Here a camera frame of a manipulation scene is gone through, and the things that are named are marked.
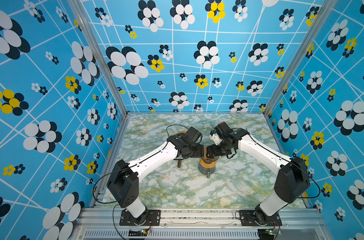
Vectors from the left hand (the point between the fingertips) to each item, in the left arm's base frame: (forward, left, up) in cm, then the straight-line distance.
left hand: (201, 152), depth 81 cm
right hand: (+1, -8, -4) cm, 9 cm away
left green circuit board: (-35, +29, -15) cm, 48 cm away
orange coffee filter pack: (+5, -9, +19) cm, 22 cm away
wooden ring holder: (-6, -4, -4) cm, 8 cm away
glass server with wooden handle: (-2, +12, -9) cm, 15 cm away
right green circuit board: (-35, -30, -14) cm, 48 cm away
